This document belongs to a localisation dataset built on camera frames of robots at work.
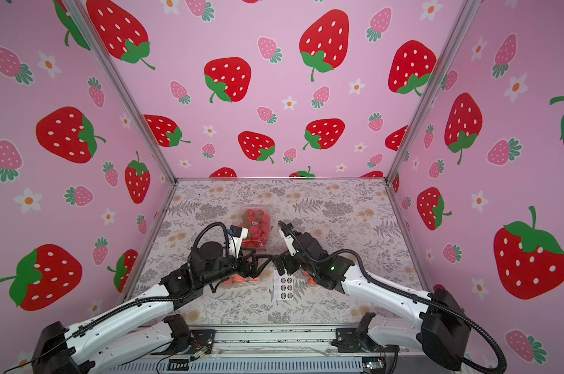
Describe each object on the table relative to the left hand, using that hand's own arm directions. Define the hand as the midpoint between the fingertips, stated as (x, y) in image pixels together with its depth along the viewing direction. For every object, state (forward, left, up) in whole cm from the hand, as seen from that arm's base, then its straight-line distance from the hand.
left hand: (265, 254), depth 72 cm
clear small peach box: (-2, -16, -17) cm, 23 cm away
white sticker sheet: (-3, -5, -20) cm, 21 cm away
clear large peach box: (-3, +11, -13) cm, 18 cm away
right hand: (+2, -4, -4) cm, 6 cm away
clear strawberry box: (+25, +7, -15) cm, 30 cm away
